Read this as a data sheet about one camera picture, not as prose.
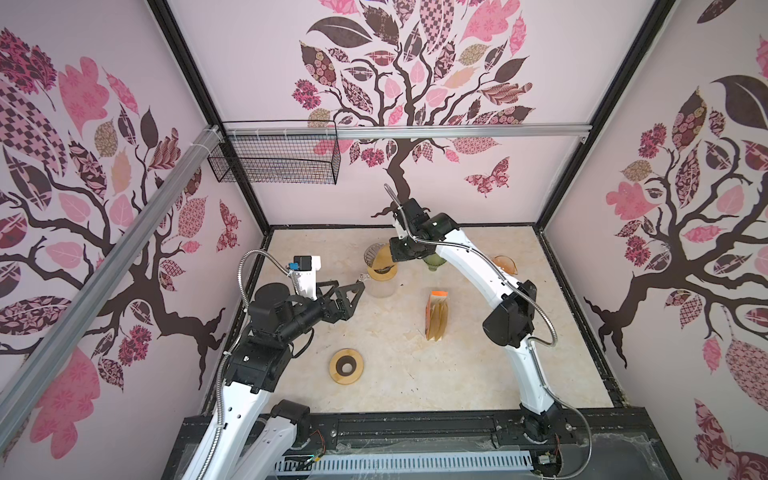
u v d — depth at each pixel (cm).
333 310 57
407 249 75
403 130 94
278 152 95
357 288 61
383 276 90
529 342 58
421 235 63
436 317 87
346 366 85
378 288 100
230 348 50
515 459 78
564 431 74
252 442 56
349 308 58
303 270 56
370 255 91
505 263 103
